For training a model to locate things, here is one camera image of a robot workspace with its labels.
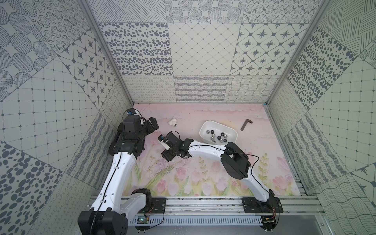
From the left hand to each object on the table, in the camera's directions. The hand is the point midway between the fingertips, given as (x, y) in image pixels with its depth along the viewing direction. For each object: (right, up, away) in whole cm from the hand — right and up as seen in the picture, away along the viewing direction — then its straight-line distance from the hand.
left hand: (146, 119), depth 77 cm
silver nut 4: (+39, -16, +21) cm, 47 cm away
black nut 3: (+46, -15, +22) cm, 53 cm away
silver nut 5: (+44, -15, +22) cm, 51 cm away
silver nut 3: (+39, -12, +25) cm, 48 cm away
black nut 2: (+43, -13, +24) cm, 51 cm away
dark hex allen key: (+64, -4, +31) cm, 72 cm away
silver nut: (+35, -10, +27) cm, 46 cm away
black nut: (+38, -10, +27) cm, 48 cm away
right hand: (+9, -21, +14) cm, 27 cm away
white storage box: (+44, -8, +27) cm, 52 cm away
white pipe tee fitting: (+10, -3, +28) cm, 30 cm away
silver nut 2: (+48, -12, +25) cm, 55 cm away
